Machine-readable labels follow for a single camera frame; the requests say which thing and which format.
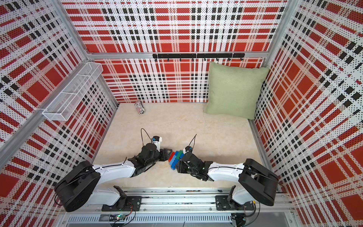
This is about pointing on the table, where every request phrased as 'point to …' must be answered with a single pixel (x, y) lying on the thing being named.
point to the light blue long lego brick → (173, 157)
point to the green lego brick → (178, 155)
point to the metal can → (139, 107)
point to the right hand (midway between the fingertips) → (179, 166)
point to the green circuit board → (119, 217)
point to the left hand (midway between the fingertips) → (171, 150)
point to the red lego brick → (171, 156)
